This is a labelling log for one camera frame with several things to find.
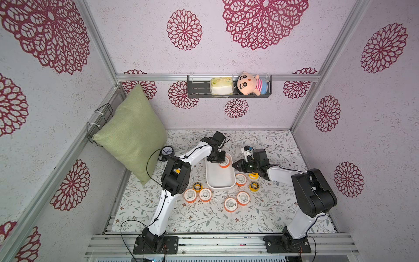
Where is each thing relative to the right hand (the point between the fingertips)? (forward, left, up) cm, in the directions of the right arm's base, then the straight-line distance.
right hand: (232, 163), depth 94 cm
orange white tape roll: (+2, +3, -2) cm, 4 cm away
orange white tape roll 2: (-17, +23, -6) cm, 29 cm away
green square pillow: (+3, +49, +22) cm, 54 cm away
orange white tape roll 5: (-8, -5, -6) cm, 11 cm away
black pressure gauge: (+12, +41, -4) cm, 43 cm away
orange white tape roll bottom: (-21, +1, -7) cm, 23 cm away
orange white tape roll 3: (-17, +15, -6) cm, 23 cm away
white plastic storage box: (-4, +6, -7) cm, 10 cm away
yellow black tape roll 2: (-10, -13, -7) cm, 18 cm away
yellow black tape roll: (-12, +19, -6) cm, 24 cm away
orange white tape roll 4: (-18, -6, -7) cm, 20 cm away
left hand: (+4, +6, -4) cm, 8 cm away
